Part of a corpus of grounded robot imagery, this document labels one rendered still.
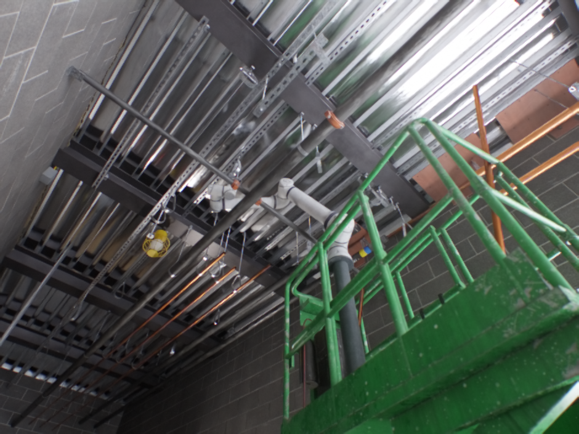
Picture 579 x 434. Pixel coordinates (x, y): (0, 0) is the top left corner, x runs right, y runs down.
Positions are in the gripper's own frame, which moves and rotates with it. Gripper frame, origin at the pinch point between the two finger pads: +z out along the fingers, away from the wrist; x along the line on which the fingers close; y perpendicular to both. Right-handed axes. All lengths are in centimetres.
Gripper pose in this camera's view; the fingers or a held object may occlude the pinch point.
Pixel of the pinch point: (234, 173)
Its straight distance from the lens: 284.0
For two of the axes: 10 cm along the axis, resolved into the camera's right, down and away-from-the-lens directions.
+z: 0.0, -6.3, 7.8
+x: -7.3, -5.3, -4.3
